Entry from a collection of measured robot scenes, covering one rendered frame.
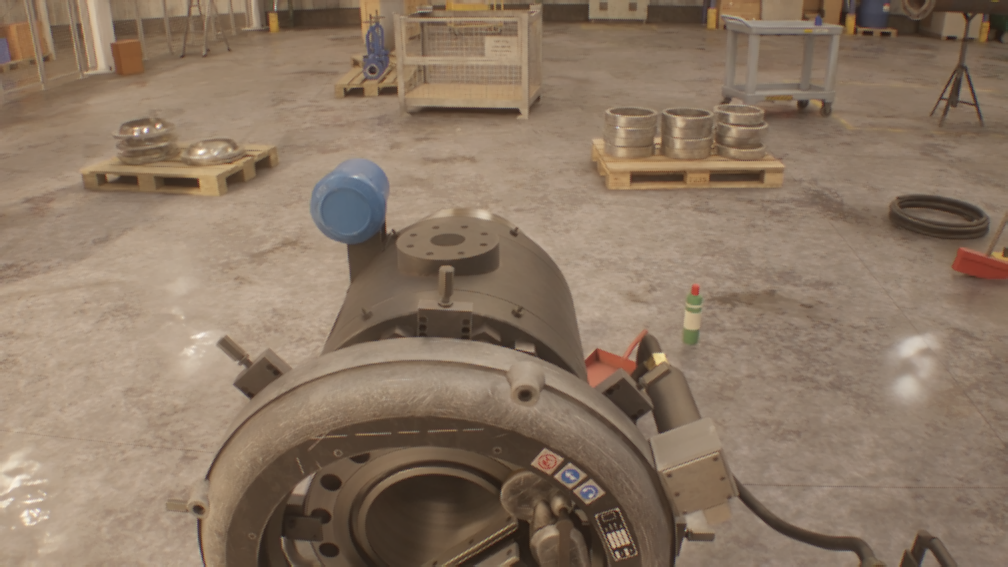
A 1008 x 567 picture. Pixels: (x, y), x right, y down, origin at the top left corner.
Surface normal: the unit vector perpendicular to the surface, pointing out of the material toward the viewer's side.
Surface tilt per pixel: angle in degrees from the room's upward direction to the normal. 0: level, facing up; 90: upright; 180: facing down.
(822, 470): 0
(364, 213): 90
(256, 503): 90
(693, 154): 90
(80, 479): 0
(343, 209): 90
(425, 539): 18
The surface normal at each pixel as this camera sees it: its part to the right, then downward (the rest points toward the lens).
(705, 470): 0.00, 0.41
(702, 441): -0.40, -0.84
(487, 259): 0.76, 0.26
